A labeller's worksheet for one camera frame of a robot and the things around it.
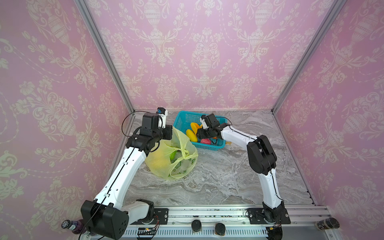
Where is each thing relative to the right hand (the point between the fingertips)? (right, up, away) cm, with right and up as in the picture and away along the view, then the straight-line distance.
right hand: (200, 133), depth 99 cm
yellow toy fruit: (-6, -2, +1) cm, 6 cm away
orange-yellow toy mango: (-4, +4, +2) cm, 6 cm away
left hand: (-16, +4, -23) cm, 28 cm away
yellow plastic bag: (-23, -15, -20) cm, 34 cm away
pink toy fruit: (+3, -5, -4) cm, 7 cm away
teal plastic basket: (-13, +9, +11) cm, 19 cm away
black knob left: (-3, -38, -35) cm, 52 cm away
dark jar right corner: (+54, -37, -35) cm, 74 cm away
